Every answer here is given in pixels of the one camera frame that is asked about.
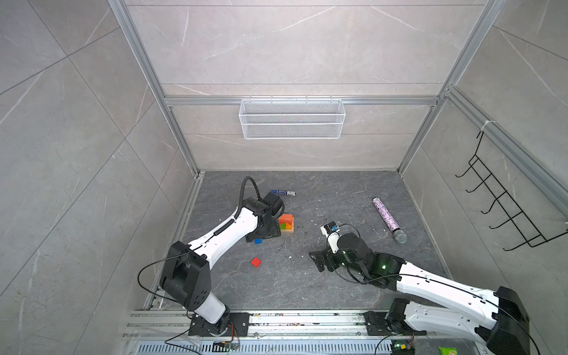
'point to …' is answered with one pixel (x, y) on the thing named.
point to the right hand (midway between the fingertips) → (319, 246)
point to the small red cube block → (256, 262)
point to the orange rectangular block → (286, 218)
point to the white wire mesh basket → (288, 119)
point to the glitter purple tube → (399, 234)
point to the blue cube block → (257, 241)
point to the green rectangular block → (282, 226)
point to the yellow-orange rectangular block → (288, 226)
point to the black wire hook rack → (509, 208)
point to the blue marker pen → (289, 193)
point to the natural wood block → (287, 231)
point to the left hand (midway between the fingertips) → (267, 230)
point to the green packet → (448, 350)
